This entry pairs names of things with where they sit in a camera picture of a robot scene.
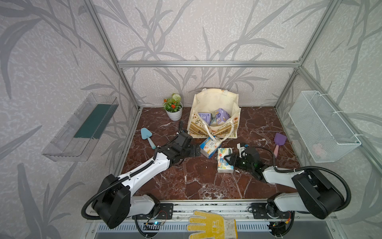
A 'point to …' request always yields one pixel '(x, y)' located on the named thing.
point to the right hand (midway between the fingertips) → (226, 157)
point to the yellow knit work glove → (216, 226)
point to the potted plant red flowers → (173, 107)
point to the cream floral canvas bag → (214, 114)
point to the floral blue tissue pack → (208, 147)
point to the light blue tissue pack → (213, 119)
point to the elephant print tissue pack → (223, 165)
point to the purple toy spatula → (280, 139)
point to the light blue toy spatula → (146, 134)
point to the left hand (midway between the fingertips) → (194, 149)
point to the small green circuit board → (152, 225)
